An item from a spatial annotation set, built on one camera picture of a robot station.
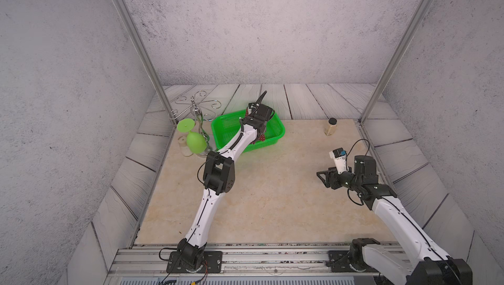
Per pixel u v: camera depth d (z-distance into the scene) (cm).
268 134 116
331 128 109
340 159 71
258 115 82
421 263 40
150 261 77
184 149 102
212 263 73
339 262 72
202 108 89
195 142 87
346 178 70
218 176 64
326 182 74
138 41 86
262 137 99
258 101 88
